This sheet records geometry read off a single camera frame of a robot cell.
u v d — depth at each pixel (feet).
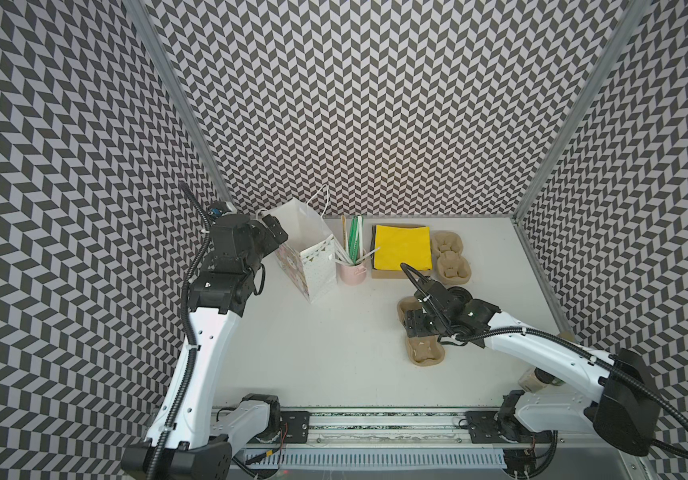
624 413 1.27
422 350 2.80
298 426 2.37
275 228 2.03
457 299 1.99
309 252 2.49
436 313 1.96
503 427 2.13
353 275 3.18
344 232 3.07
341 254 3.08
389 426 2.47
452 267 3.24
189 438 1.17
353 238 3.08
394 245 3.45
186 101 2.86
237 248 1.57
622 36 2.28
